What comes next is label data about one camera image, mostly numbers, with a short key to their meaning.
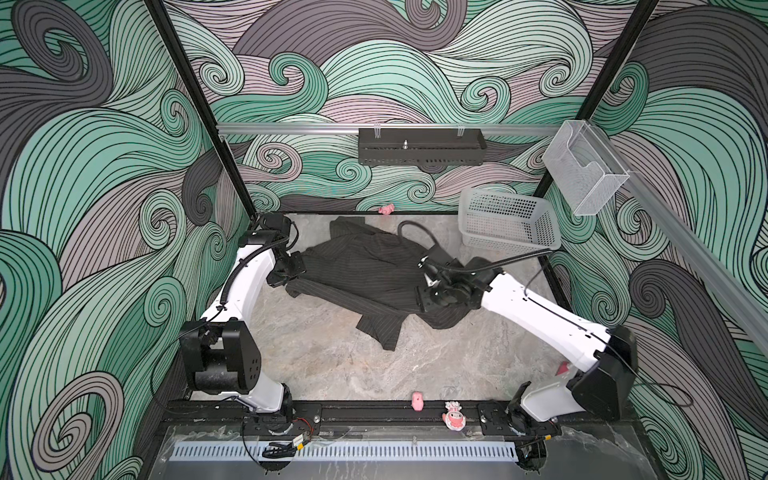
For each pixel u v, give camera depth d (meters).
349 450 0.70
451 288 0.54
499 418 0.73
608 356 0.40
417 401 0.74
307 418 0.73
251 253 0.54
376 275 0.98
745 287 0.53
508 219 1.18
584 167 0.79
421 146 0.95
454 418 0.71
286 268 0.70
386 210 1.19
